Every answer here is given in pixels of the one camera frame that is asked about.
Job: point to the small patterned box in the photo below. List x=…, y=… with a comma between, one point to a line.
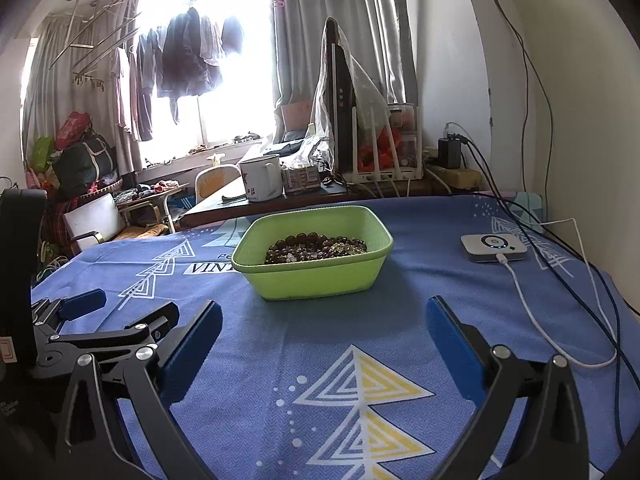
x=300, y=179

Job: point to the dark wooden desk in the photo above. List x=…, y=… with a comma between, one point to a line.
x=210, y=215

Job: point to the cardboard box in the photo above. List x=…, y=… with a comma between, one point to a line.
x=297, y=117

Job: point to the cream chair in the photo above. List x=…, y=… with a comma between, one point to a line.
x=215, y=182

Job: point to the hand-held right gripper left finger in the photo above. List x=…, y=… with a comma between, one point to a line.
x=192, y=350

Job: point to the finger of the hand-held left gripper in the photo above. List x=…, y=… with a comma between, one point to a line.
x=85, y=302
x=165, y=320

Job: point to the clear plastic storage box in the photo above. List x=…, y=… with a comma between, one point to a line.
x=402, y=130

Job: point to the green plastic basin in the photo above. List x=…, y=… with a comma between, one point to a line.
x=310, y=280

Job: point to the grey window curtain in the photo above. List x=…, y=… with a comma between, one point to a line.
x=45, y=85
x=300, y=35

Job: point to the blue printed tablecloth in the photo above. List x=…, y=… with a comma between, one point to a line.
x=300, y=340

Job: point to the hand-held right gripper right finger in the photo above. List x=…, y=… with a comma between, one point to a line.
x=452, y=345

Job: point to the light blue packet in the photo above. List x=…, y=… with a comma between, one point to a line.
x=529, y=205

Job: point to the clear plastic cover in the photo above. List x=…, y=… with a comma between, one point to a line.
x=367, y=95

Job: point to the small white portable device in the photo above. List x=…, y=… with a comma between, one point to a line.
x=492, y=247

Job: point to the low wooden table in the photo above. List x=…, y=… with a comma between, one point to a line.
x=150, y=200

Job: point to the black power adapter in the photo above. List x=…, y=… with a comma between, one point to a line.
x=450, y=152

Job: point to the dark duffel bag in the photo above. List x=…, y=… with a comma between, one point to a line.
x=82, y=160

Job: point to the white enamel mug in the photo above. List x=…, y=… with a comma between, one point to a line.
x=260, y=180

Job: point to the crumpled clear plastic bag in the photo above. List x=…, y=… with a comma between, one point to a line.
x=310, y=152

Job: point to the red bag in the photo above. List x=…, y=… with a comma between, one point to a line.
x=74, y=130

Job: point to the brown patterned cloth pile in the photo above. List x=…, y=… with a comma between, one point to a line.
x=55, y=230

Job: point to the metal ceiling drying rack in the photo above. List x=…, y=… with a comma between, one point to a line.
x=85, y=45

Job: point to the black upright monitor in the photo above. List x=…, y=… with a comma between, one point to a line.
x=342, y=110

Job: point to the green bag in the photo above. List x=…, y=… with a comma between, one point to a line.
x=42, y=152

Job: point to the row of hanging clothes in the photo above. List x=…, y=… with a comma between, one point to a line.
x=185, y=55

